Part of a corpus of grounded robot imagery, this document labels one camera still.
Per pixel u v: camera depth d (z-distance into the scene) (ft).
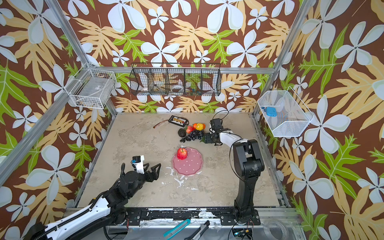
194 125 3.61
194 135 3.33
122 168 2.11
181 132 3.38
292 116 2.57
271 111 2.83
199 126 3.42
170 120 3.76
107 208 1.82
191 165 3.00
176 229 2.32
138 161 2.29
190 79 3.16
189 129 3.46
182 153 2.94
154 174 2.37
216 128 2.62
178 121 3.75
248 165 1.72
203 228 2.32
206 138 3.05
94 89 2.82
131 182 1.96
